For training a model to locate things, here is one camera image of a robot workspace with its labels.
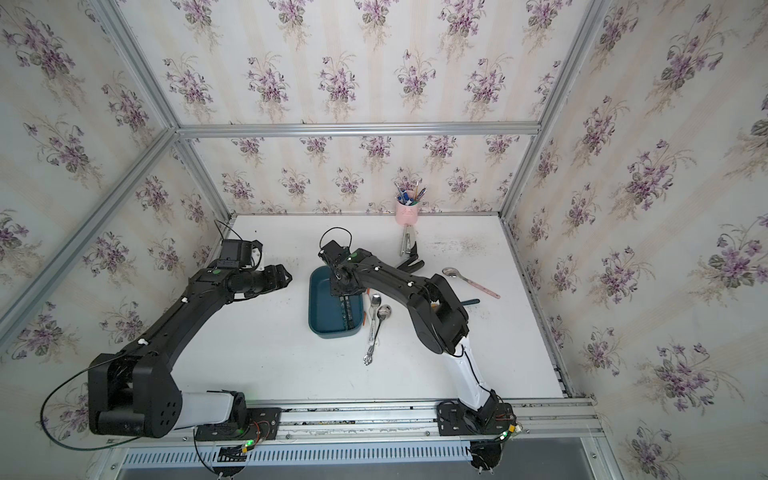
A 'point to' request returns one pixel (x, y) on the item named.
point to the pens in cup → (405, 199)
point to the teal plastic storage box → (325, 316)
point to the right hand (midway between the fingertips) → (346, 291)
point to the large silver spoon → (383, 313)
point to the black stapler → (413, 263)
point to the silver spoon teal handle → (346, 312)
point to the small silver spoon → (375, 303)
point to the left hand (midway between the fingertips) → (286, 280)
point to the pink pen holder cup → (406, 215)
